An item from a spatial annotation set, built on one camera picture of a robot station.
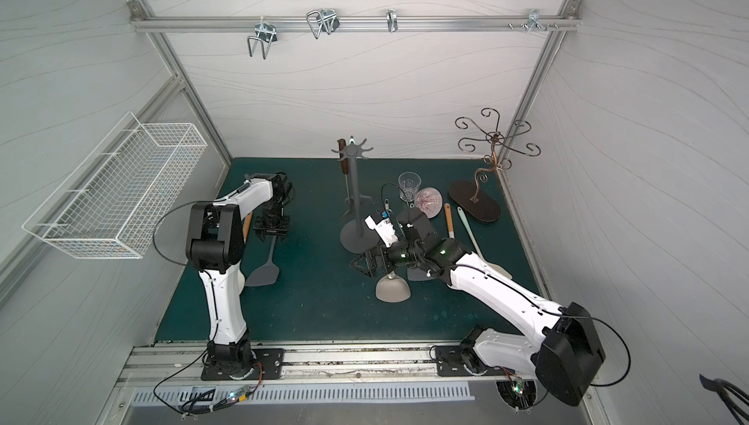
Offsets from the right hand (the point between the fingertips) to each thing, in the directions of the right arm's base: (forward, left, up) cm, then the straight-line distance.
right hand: (362, 257), depth 73 cm
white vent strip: (-29, +38, -20) cm, 51 cm away
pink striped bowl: (+31, -21, -16) cm, 41 cm away
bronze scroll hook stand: (+31, -38, -17) cm, 52 cm away
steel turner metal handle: (-2, -8, -15) cm, 17 cm away
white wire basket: (+5, +59, +14) cm, 61 cm away
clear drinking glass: (+39, -13, -15) cm, 43 cm away
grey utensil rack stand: (+16, +4, -18) cm, 25 cm away
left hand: (+13, +32, -16) cm, 38 cm away
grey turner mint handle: (+3, -16, -17) cm, 23 cm away
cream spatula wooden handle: (+28, -27, -18) cm, 43 cm away
